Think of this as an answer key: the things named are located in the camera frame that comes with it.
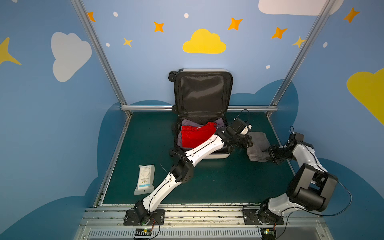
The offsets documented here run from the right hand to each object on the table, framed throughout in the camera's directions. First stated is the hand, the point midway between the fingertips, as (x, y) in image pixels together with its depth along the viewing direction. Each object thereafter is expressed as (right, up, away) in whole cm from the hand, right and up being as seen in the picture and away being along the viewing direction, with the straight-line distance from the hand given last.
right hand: (265, 151), depth 88 cm
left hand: (-9, +6, -4) cm, 12 cm away
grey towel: (+1, +4, +8) cm, 9 cm away
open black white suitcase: (-37, +33, +12) cm, 51 cm away
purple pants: (-47, +18, +20) cm, 54 cm away
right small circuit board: (-6, -39, -15) cm, 42 cm away
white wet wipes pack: (-71, -15, -4) cm, 72 cm away
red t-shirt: (-45, +9, +12) cm, 47 cm away
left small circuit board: (-68, -38, -15) cm, 80 cm away
